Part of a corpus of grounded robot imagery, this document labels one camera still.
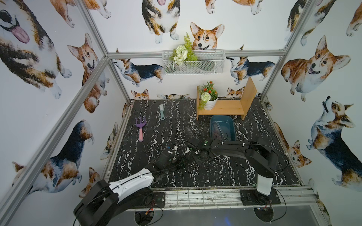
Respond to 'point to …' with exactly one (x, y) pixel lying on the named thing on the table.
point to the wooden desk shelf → (226, 107)
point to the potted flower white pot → (209, 96)
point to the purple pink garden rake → (140, 125)
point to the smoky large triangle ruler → (218, 132)
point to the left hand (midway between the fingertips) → (188, 158)
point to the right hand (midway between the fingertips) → (200, 155)
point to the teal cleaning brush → (161, 108)
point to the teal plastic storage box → (222, 127)
